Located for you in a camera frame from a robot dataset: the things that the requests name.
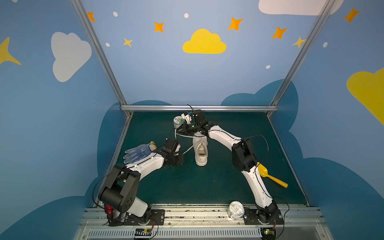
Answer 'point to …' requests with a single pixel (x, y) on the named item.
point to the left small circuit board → (143, 232)
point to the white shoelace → (176, 134)
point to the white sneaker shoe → (200, 143)
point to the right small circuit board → (268, 233)
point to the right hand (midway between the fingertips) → (175, 130)
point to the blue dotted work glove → (135, 154)
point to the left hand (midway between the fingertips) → (181, 159)
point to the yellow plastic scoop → (263, 172)
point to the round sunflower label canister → (178, 121)
